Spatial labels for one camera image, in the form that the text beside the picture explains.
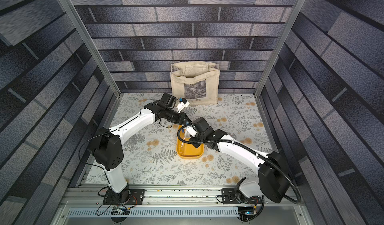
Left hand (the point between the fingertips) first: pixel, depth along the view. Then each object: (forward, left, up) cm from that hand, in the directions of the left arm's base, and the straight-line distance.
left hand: (187, 118), depth 84 cm
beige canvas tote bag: (+24, -6, +6) cm, 26 cm away
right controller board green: (-43, -30, -18) cm, 55 cm away
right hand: (-12, -1, -5) cm, 13 cm away
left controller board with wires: (-42, +32, -18) cm, 56 cm away
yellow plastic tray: (-13, 0, -18) cm, 22 cm away
